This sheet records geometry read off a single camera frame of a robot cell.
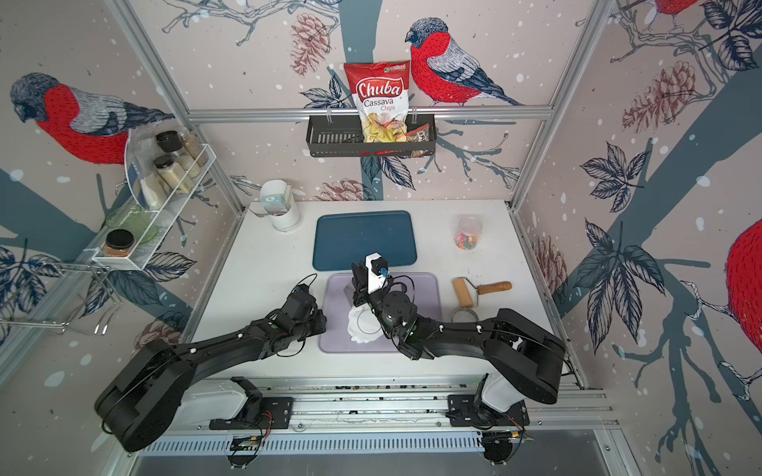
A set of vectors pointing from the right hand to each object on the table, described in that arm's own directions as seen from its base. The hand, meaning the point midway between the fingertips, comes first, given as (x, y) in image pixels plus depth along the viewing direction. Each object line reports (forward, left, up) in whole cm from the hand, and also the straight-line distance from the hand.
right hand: (355, 264), depth 75 cm
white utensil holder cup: (+30, +30, -17) cm, 46 cm away
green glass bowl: (+3, +53, +13) cm, 54 cm away
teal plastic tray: (+26, +10, -23) cm, 36 cm away
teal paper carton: (+32, +34, -10) cm, 48 cm away
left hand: (-4, +9, -21) cm, 24 cm away
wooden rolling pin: (+5, -34, -22) cm, 41 cm away
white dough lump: (-7, -1, -23) cm, 24 cm away
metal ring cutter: (-1, -32, -22) cm, 39 cm away
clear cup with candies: (+26, -36, -17) cm, 47 cm away
